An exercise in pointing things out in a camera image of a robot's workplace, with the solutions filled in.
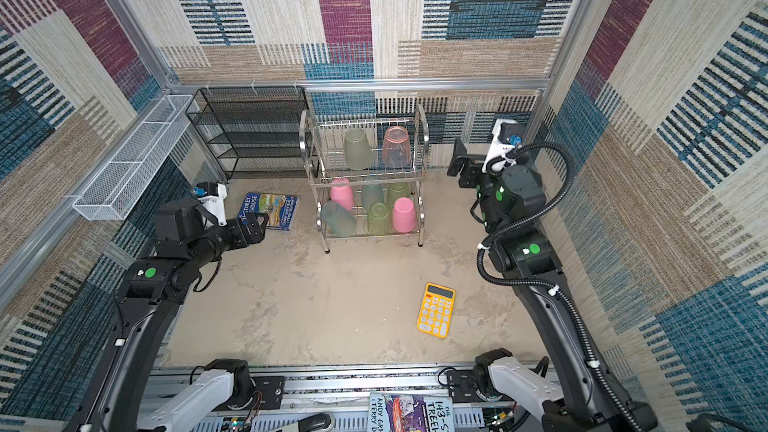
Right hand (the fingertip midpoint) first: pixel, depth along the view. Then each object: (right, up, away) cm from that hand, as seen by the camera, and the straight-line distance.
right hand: (480, 145), depth 61 cm
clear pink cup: (-16, +4, +26) cm, 31 cm away
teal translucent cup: (-24, -9, +38) cm, 46 cm away
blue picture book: (-56, -14, +45) cm, 73 cm away
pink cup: (-33, -8, +36) cm, 50 cm away
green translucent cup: (-15, -8, +38) cm, 42 cm away
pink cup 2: (-14, -15, +29) cm, 36 cm away
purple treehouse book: (-15, -59, +8) cm, 61 cm away
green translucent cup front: (-21, -17, +31) cm, 41 cm away
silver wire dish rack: (-24, -4, +22) cm, 33 cm away
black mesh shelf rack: (-67, +13, +48) cm, 83 cm away
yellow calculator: (-5, -42, +24) cm, 48 cm away
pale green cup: (-27, +3, +22) cm, 35 cm away
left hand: (-50, -14, +9) cm, 53 cm away
